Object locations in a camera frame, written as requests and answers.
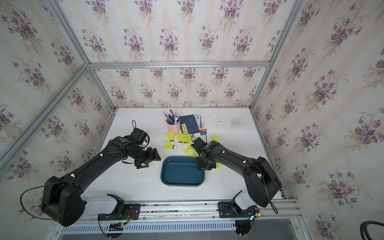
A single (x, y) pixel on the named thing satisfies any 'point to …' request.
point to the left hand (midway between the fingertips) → (159, 162)
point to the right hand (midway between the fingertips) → (204, 168)
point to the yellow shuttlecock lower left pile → (168, 145)
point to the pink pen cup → (174, 125)
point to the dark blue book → (189, 124)
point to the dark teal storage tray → (181, 171)
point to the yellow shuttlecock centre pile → (190, 151)
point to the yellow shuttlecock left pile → (171, 136)
